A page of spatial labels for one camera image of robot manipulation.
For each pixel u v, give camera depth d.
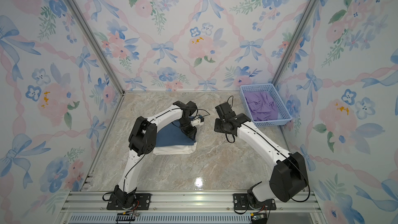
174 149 0.89
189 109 0.78
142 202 0.74
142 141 0.58
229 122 0.58
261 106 1.10
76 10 0.78
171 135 0.89
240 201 0.73
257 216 0.73
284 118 1.01
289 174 0.41
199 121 0.90
